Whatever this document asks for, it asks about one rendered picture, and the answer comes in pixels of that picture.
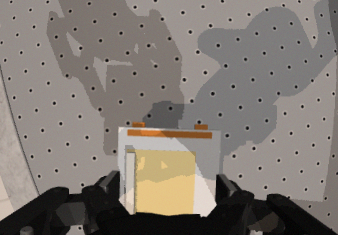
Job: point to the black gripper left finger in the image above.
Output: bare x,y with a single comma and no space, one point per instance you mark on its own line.
56,211

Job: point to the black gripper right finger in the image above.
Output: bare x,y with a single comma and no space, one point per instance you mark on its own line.
269,216

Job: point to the white bar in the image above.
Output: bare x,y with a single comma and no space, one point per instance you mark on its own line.
130,182

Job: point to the grey flat base plate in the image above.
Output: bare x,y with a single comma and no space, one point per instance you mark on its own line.
264,72

